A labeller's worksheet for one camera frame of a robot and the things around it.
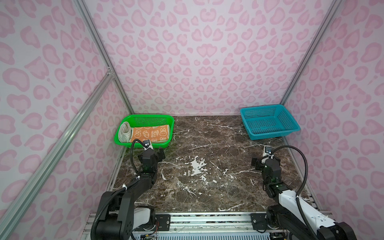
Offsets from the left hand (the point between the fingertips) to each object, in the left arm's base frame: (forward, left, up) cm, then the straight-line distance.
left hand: (153, 146), depth 89 cm
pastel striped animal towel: (+12, +20, -1) cm, 23 cm away
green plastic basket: (+32, +14, -11) cm, 36 cm away
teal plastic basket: (+28, -82, -13) cm, 88 cm away
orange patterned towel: (+15, +4, -7) cm, 17 cm away
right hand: (-6, -63, +1) cm, 64 cm away
